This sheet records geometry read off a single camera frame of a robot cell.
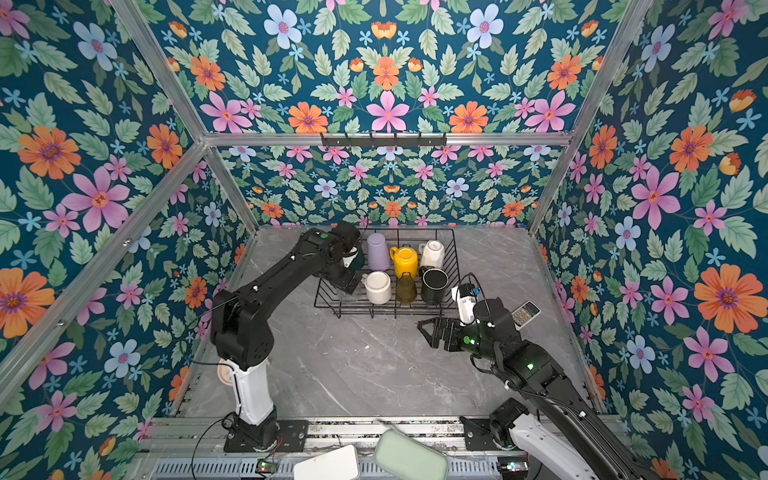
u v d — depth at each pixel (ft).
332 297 3.15
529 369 1.57
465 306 2.08
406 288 3.10
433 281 2.95
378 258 3.20
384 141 3.02
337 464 2.18
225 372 2.69
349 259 2.66
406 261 3.13
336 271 2.52
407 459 2.25
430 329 2.03
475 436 2.40
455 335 1.96
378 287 2.98
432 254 3.18
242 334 1.63
